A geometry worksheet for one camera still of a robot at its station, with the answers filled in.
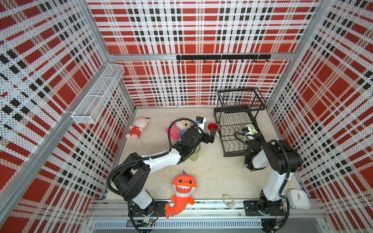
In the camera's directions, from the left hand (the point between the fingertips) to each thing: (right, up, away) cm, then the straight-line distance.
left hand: (211, 126), depth 83 cm
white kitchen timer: (+44, -37, -9) cm, 59 cm away
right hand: (+35, -4, +9) cm, 36 cm away
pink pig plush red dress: (-49, 0, +19) cm, 53 cm away
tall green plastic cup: (-9, -19, +7) cm, 22 cm away
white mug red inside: (+3, -1, +16) cm, 17 cm away
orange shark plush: (-15, -30, -9) cm, 35 cm away
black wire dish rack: (+23, +2, +25) cm, 34 cm away
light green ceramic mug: (+27, -1, +6) cm, 28 cm away
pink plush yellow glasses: (-22, -2, +18) cm, 29 cm away
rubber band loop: (+8, -41, -9) cm, 43 cm away
